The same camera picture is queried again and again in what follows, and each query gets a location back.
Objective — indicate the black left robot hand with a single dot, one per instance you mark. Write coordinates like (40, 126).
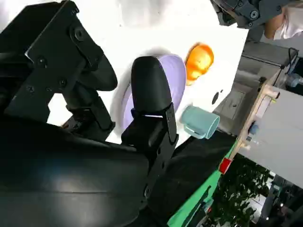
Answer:
(246, 9)

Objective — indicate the lilac plate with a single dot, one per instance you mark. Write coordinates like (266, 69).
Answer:
(176, 78)

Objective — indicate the person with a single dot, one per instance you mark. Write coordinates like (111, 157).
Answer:
(288, 26)

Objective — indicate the red block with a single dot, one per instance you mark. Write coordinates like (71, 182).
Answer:
(225, 165)

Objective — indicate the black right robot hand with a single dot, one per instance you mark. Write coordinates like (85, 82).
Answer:
(59, 179)

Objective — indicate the black cloth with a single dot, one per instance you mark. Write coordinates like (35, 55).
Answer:
(194, 160)

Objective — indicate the pale green mug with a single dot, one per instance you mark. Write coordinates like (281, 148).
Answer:
(196, 118)

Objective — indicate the green leafy plants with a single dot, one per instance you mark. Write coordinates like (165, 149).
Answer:
(236, 194)

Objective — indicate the white cabinet with wooden frame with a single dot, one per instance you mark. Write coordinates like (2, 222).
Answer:
(279, 132)

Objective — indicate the gray cabinet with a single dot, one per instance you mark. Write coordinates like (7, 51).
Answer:
(233, 106)

